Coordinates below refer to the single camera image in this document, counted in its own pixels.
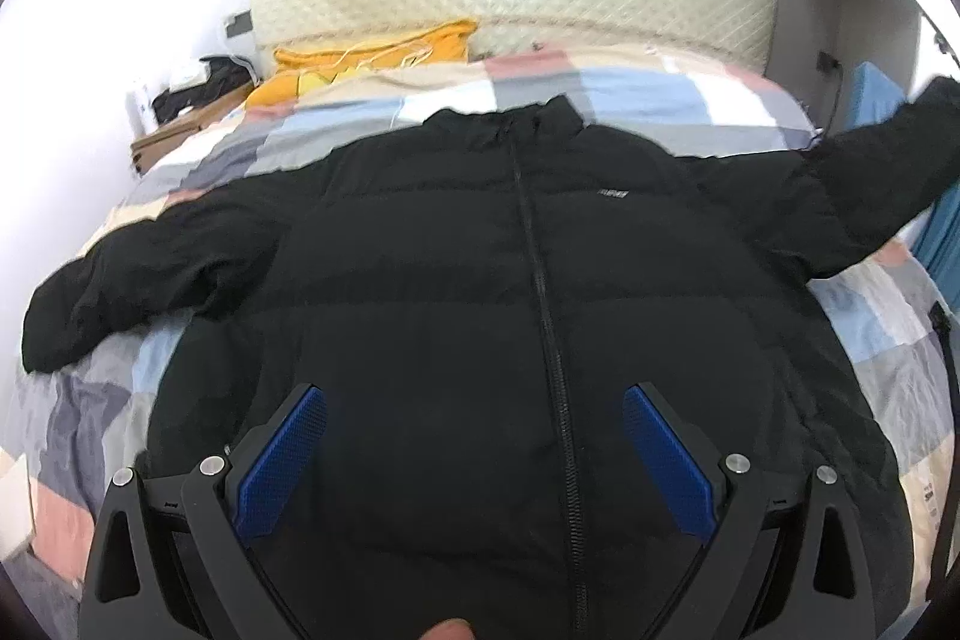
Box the black puffer jacket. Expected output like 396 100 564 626
21 78 958 638

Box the blue covered chair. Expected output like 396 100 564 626
846 60 960 312

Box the person's left hand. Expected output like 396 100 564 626
420 617 475 640

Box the wooden nightstand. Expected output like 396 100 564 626
130 85 252 175

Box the checkered patchwork bed quilt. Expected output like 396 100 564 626
2 46 958 638

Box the yellow pillow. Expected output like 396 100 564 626
245 19 480 109

